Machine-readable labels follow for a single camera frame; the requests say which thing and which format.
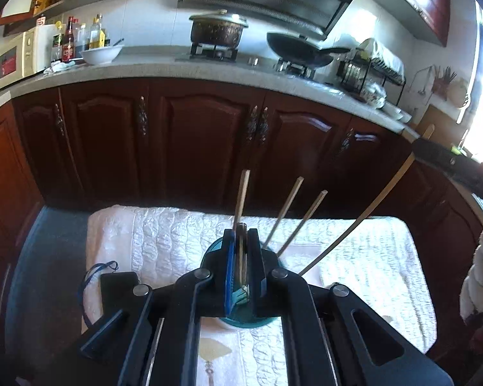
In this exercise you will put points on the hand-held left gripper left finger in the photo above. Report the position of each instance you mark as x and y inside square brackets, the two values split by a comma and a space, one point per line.
[227, 285]

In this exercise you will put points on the white braided plush cushion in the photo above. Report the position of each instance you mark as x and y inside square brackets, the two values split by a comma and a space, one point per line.
[481, 269]

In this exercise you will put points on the dark red-label sauce bottle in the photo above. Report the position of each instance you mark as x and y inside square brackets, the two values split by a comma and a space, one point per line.
[69, 42]

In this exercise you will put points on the wooden cutting board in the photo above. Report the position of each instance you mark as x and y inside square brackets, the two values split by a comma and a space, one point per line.
[442, 124]

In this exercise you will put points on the black wok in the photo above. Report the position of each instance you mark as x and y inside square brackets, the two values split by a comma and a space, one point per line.
[298, 50]

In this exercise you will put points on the gas stove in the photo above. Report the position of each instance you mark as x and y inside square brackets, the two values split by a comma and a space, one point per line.
[225, 54]

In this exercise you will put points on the dark wooden lower kitchen cabinets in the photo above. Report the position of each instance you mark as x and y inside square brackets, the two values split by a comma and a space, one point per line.
[104, 148]

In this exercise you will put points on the clear plastic bottle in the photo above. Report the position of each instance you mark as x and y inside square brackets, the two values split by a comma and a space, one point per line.
[82, 38]

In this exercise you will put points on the wall utensil holder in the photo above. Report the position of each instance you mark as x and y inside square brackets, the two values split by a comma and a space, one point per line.
[446, 88]

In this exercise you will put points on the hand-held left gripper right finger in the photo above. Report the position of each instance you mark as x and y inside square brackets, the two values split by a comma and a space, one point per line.
[259, 285]

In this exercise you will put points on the brown pot with metal lid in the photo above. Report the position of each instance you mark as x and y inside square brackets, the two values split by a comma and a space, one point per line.
[217, 32]

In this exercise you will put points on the teal utensil cup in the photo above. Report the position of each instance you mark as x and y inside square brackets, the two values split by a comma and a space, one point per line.
[233, 321]

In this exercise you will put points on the white quilted blanket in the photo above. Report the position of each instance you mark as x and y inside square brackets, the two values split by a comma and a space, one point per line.
[346, 249]

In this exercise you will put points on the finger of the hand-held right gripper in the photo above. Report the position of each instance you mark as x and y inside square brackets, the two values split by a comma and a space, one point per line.
[438, 153]

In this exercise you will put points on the black dish rack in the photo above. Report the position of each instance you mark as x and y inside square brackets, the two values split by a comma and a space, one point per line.
[362, 72]

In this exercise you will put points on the white rag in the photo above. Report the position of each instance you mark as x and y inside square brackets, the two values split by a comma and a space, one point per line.
[56, 68]

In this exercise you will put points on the white microwave oven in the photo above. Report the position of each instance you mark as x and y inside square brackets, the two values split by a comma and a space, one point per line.
[12, 62]

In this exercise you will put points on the stack of white bowls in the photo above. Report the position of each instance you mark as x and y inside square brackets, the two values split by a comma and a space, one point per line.
[395, 110]

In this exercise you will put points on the white bowl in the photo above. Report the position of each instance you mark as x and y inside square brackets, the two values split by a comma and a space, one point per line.
[100, 55]

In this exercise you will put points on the yellow cooking oil bottle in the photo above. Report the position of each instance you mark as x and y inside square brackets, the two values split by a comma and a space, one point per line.
[97, 34]

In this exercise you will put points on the wooden chopstick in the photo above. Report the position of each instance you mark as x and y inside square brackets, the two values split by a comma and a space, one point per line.
[242, 201]
[304, 222]
[283, 211]
[358, 222]

